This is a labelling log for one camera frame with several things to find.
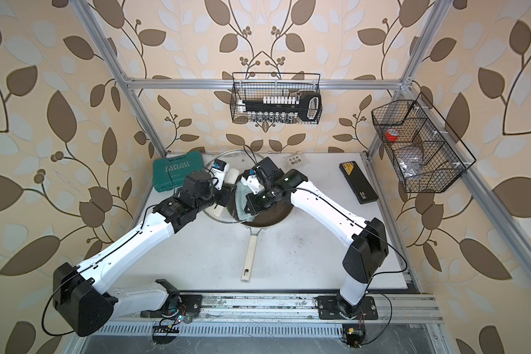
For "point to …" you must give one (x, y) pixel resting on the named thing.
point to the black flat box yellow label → (362, 187)
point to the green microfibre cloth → (242, 191)
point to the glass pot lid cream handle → (233, 176)
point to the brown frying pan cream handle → (262, 220)
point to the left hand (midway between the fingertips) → (227, 180)
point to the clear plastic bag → (411, 167)
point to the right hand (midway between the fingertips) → (247, 209)
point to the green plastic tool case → (169, 173)
